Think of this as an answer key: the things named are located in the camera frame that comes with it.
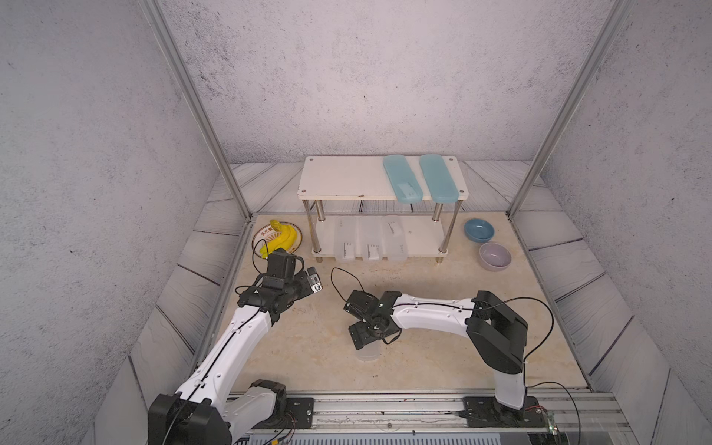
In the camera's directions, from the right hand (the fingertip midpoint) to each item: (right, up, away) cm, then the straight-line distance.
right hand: (368, 336), depth 85 cm
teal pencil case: (+21, +46, -2) cm, 50 cm away
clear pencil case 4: (-8, +29, +20) cm, 37 cm away
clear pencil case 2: (+10, +30, +19) cm, 37 cm away
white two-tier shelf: (-1, +48, -1) cm, 48 cm away
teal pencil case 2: (+10, +47, -2) cm, 48 cm away
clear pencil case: (0, -4, -2) cm, 5 cm away
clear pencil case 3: (+2, +30, +19) cm, 36 cm away
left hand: (-17, +17, -3) cm, 24 cm away
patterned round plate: (-41, +31, +29) cm, 59 cm away
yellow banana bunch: (-31, +29, +21) cm, 47 cm away
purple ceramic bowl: (+47, +23, +18) cm, 55 cm away
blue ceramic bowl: (+44, +33, +26) cm, 61 cm away
